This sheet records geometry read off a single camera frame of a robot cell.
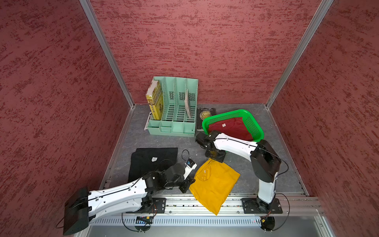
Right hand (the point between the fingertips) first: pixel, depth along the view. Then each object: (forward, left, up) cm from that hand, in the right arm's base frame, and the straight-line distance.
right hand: (215, 160), depth 87 cm
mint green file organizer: (+52, +24, +5) cm, 57 cm away
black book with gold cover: (+40, +5, -2) cm, 40 cm away
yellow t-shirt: (-12, +2, -3) cm, 12 cm away
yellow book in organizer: (+36, +38, +19) cm, 56 cm away
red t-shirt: (+25, -17, -1) cm, 30 cm away
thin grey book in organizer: (+37, +17, +13) cm, 42 cm away
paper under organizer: (+28, +48, -1) cm, 55 cm away
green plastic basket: (+18, -30, 0) cm, 35 cm away
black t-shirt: (+1, +43, -1) cm, 43 cm away
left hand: (-14, +14, +3) cm, 20 cm away
